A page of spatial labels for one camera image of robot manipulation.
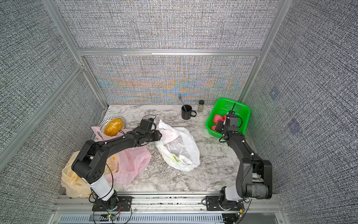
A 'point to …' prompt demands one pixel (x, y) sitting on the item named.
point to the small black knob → (201, 106)
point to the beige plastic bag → (74, 185)
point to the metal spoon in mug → (180, 97)
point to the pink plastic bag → (133, 161)
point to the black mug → (186, 115)
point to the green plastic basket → (223, 106)
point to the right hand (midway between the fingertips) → (222, 120)
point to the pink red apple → (214, 127)
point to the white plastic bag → (177, 147)
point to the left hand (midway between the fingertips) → (162, 134)
